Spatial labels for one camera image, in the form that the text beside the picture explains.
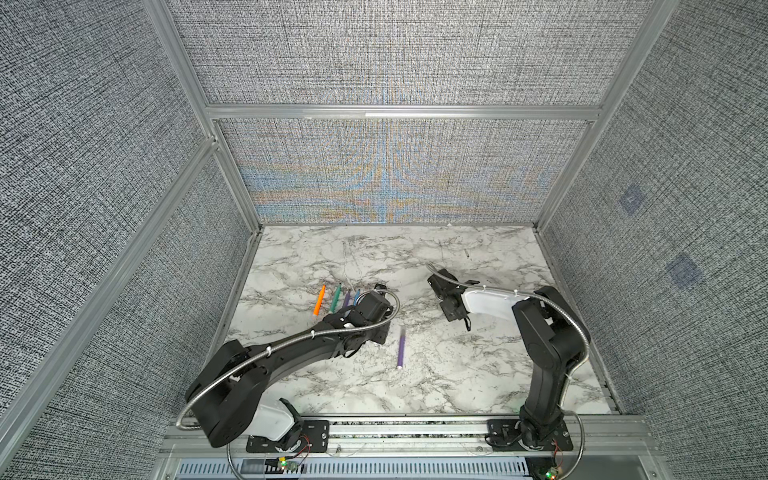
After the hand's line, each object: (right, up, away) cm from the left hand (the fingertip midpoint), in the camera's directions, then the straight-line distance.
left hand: (384, 319), depth 85 cm
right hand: (+25, +4, +12) cm, 28 cm away
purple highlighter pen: (+5, -10, +2) cm, 12 cm away
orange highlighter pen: (-21, +3, +12) cm, 25 cm away
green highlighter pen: (-16, +4, +13) cm, 21 cm away
